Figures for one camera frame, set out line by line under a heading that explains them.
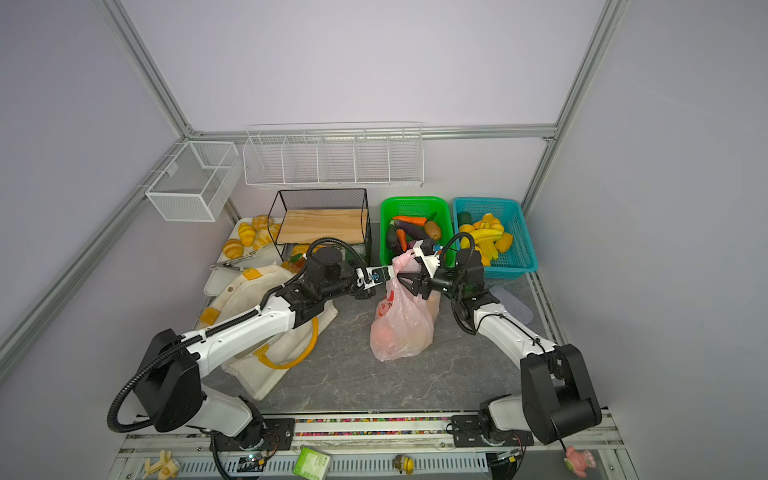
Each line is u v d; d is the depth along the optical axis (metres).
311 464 0.68
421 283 0.69
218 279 1.05
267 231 1.15
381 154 1.07
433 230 1.12
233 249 1.10
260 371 0.76
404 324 0.72
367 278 0.62
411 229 1.14
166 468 0.68
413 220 1.16
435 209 1.17
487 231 1.12
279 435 0.73
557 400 0.42
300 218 1.02
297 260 0.99
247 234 1.15
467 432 0.74
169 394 0.42
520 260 0.97
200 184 0.97
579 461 0.68
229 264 1.07
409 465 0.68
